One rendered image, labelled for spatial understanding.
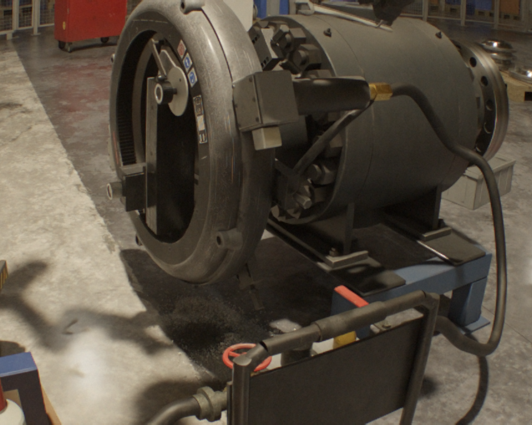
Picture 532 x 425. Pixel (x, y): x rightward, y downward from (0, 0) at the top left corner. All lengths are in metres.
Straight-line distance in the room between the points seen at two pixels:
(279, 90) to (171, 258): 0.58
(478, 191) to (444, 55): 1.22
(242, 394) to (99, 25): 6.27
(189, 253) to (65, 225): 1.19
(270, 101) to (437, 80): 0.69
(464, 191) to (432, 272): 1.22
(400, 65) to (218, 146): 0.61
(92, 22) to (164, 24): 5.44
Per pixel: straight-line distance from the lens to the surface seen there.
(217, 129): 1.40
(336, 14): 1.38
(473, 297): 2.09
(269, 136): 1.33
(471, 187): 3.06
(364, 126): 1.69
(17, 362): 0.88
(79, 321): 2.09
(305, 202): 1.40
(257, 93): 1.31
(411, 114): 1.79
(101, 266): 2.40
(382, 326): 1.18
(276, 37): 1.42
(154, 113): 1.64
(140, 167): 1.77
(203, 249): 1.55
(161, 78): 1.56
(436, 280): 1.91
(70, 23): 6.94
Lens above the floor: 1.08
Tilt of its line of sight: 23 degrees down
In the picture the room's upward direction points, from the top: 2 degrees clockwise
